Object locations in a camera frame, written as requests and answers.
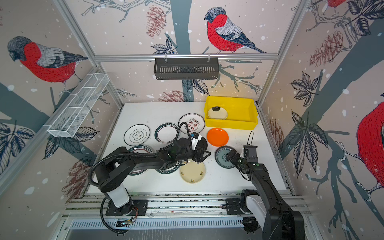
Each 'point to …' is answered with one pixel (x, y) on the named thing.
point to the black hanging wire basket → (186, 68)
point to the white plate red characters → (195, 122)
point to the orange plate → (217, 137)
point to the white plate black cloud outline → (136, 135)
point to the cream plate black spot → (217, 113)
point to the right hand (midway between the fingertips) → (231, 159)
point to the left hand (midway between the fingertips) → (207, 153)
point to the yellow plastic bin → (242, 112)
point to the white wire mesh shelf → (67, 122)
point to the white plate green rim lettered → (172, 169)
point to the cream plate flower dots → (192, 172)
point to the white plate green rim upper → (166, 133)
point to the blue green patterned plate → (220, 157)
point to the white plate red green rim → (140, 148)
